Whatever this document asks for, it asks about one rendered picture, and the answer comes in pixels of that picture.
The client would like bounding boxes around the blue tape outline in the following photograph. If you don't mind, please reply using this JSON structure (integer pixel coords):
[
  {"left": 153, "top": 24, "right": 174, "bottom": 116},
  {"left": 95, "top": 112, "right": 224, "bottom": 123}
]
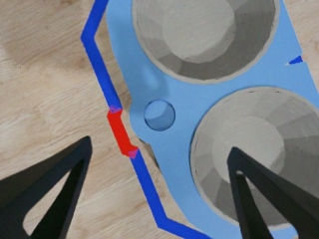
[{"left": 80, "top": 0, "right": 212, "bottom": 239}]

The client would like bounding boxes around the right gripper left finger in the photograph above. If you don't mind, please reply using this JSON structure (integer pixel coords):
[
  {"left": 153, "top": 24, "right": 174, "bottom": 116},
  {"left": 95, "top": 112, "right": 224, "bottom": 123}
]
[{"left": 0, "top": 135, "right": 93, "bottom": 239}]

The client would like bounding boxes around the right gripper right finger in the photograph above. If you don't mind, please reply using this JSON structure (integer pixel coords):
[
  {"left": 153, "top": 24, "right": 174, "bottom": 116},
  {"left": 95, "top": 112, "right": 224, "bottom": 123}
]
[{"left": 227, "top": 146, "right": 319, "bottom": 239}]

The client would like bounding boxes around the grey round bowl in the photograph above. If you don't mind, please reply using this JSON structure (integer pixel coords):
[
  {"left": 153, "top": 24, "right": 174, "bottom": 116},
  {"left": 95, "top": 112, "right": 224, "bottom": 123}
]
[
  {"left": 132, "top": 0, "right": 280, "bottom": 85},
  {"left": 190, "top": 86, "right": 319, "bottom": 231}
]

